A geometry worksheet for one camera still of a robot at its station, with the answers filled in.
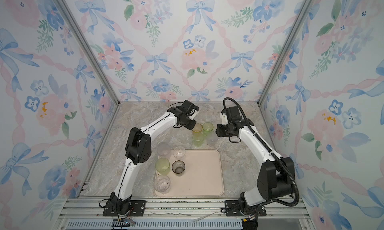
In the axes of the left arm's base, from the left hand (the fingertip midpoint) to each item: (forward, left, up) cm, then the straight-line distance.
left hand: (194, 123), depth 97 cm
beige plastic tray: (-30, -6, -9) cm, 32 cm away
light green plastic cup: (-26, +17, -7) cm, 32 cm away
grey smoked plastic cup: (-26, +9, -7) cm, 29 cm away
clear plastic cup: (-15, +19, -6) cm, 25 cm away
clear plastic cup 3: (-35, +17, -8) cm, 40 cm away
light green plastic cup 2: (-7, -3, -7) cm, 11 cm away
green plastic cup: (+1, -10, -7) cm, 12 cm away
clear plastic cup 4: (-8, -12, -6) cm, 16 cm away
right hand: (-9, -15, +6) cm, 18 cm away
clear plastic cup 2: (-16, +9, -8) cm, 20 cm away
